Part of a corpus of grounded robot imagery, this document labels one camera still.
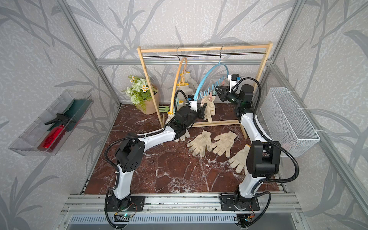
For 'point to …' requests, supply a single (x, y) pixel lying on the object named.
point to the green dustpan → (72, 115)
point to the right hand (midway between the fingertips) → (215, 87)
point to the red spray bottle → (52, 139)
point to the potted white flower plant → (140, 94)
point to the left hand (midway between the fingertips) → (207, 104)
